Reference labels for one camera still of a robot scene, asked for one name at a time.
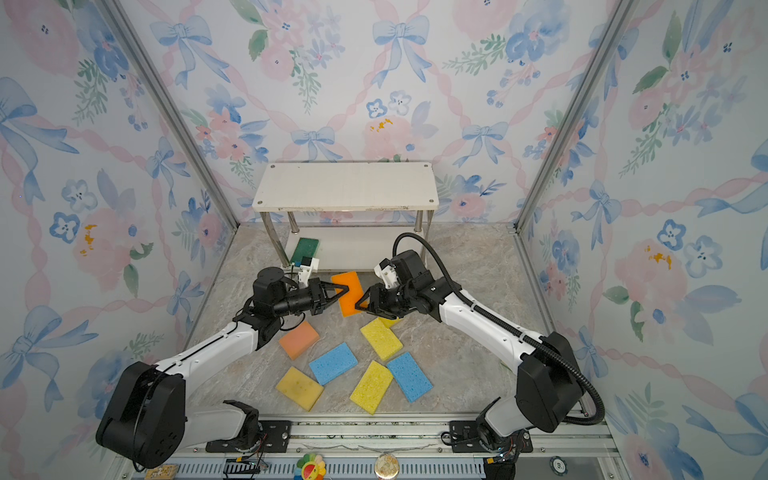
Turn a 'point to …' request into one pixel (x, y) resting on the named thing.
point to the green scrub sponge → (306, 247)
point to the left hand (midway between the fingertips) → (348, 289)
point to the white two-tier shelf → (304, 187)
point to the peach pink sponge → (298, 340)
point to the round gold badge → (386, 466)
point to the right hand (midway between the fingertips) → (359, 307)
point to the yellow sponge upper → (389, 322)
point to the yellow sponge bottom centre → (372, 387)
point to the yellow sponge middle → (381, 338)
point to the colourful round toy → (310, 467)
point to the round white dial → (558, 466)
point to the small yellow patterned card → (161, 472)
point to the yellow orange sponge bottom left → (300, 388)
